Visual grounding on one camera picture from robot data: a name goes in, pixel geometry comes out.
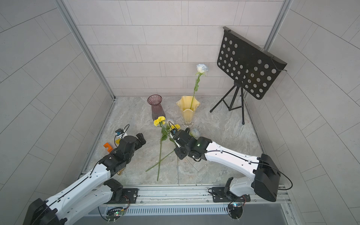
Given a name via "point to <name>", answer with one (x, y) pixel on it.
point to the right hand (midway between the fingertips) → (178, 149)
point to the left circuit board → (114, 213)
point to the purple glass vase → (155, 101)
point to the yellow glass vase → (188, 104)
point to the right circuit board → (235, 210)
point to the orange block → (107, 145)
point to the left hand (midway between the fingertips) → (141, 136)
